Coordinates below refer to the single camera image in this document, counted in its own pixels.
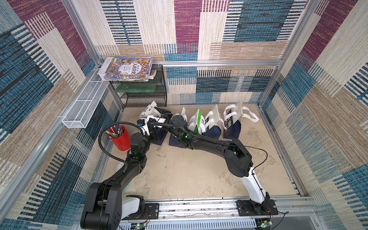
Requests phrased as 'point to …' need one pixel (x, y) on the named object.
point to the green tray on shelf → (136, 87)
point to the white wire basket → (82, 111)
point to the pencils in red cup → (115, 131)
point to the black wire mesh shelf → (152, 93)
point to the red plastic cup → (120, 137)
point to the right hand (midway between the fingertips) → (157, 109)
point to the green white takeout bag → (197, 122)
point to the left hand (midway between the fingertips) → (154, 124)
